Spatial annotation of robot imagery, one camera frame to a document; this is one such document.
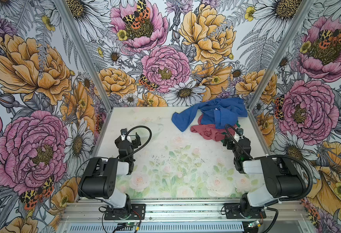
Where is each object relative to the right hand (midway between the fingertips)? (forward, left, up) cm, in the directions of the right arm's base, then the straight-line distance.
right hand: (233, 138), depth 94 cm
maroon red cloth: (+6, +13, -2) cm, 14 cm away
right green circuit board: (-44, 0, -8) cm, 45 cm away
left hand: (+1, +66, +2) cm, 66 cm away
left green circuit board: (-43, +59, -7) cm, 74 cm away
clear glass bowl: (-6, +51, +18) cm, 54 cm away
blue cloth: (+14, +7, +9) cm, 18 cm away
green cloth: (-3, +5, +4) cm, 7 cm away
